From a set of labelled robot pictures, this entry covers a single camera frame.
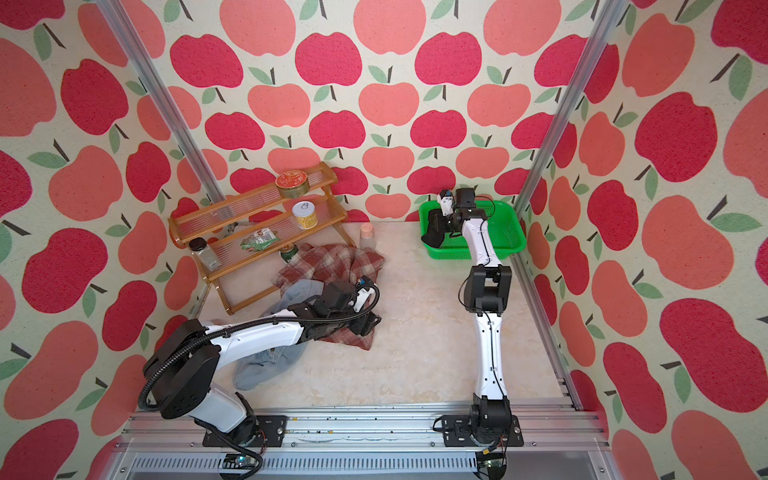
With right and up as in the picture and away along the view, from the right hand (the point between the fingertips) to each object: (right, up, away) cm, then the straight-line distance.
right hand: (438, 226), depth 109 cm
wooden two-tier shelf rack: (-70, -19, -3) cm, 73 cm away
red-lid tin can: (-48, +11, -22) cm, 53 cm away
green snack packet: (-58, -6, -20) cm, 62 cm away
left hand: (-23, -29, -24) cm, 44 cm away
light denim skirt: (-54, -41, -29) cm, 73 cm away
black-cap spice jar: (-72, -9, -27) cm, 77 cm away
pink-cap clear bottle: (-26, -4, -2) cm, 27 cm away
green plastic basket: (+23, -1, -5) cm, 23 cm away
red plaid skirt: (-38, -14, -5) cm, 41 cm away
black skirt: (-3, -2, -10) cm, 11 cm away
